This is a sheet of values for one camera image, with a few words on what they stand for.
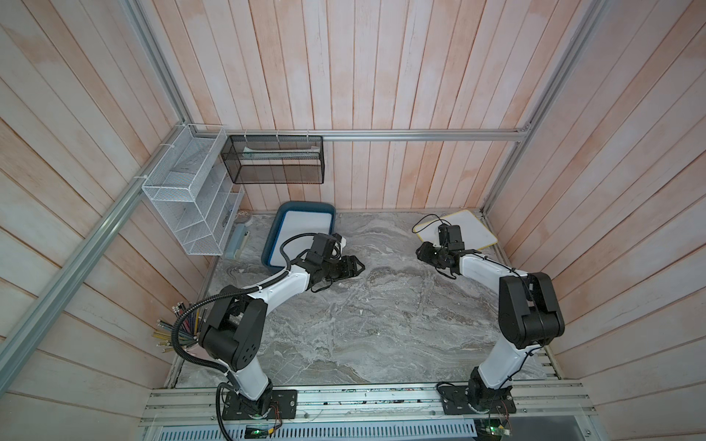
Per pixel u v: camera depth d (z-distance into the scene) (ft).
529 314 1.61
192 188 2.25
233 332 1.51
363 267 2.82
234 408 2.37
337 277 2.61
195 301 1.40
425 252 2.97
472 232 3.96
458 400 2.40
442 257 2.47
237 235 3.47
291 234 2.75
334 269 2.54
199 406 2.47
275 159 3.43
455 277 2.67
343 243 2.81
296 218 3.78
